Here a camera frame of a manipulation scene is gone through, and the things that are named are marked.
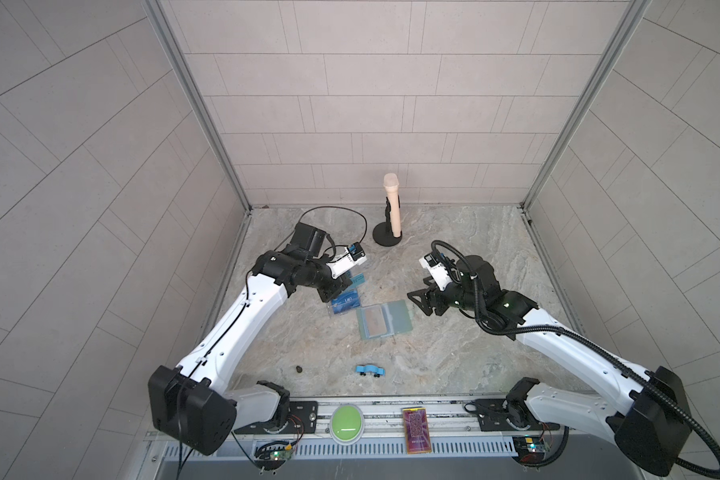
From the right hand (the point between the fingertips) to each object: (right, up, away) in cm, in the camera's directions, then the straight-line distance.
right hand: (415, 291), depth 76 cm
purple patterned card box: (0, -31, -8) cm, 31 cm away
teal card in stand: (-15, +3, -2) cm, 15 cm away
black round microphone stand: (-7, +14, +31) cm, 35 cm away
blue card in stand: (-19, -6, +13) cm, 24 cm away
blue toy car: (-11, -20, 0) cm, 23 cm away
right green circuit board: (+25, -35, -8) cm, 44 cm away
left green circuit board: (-32, -34, -10) cm, 48 cm away
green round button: (-17, -29, -7) cm, 35 cm away
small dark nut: (-30, -21, +3) cm, 37 cm away
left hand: (-16, +4, -1) cm, 16 cm away
